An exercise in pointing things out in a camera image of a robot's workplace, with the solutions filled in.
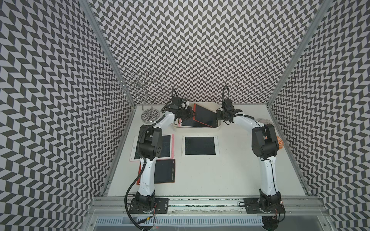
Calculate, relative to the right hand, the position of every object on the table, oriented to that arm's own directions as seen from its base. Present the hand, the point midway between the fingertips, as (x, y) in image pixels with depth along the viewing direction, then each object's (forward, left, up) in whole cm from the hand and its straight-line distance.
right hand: (219, 116), depth 104 cm
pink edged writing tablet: (-24, +36, -4) cm, 43 cm away
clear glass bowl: (-5, -32, -1) cm, 33 cm away
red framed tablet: (+4, +10, -5) cm, 12 cm away
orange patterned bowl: (-22, -37, -2) cm, 43 cm away
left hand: (-3, +16, +6) cm, 18 cm away
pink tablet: (-2, +29, -3) cm, 29 cm away
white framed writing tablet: (-21, +15, -6) cm, 26 cm away
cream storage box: (+12, +2, -2) cm, 12 cm away
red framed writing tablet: (-40, +36, -2) cm, 53 cm away
